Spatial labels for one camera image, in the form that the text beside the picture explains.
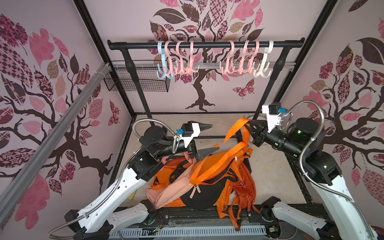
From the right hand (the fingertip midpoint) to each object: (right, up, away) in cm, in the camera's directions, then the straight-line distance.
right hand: (245, 119), depth 53 cm
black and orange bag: (-12, -25, +11) cm, 29 cm away
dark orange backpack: (+4, -38, +23) cm, 45 cm away
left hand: (-12, -6, -3) cm, 14 cm away
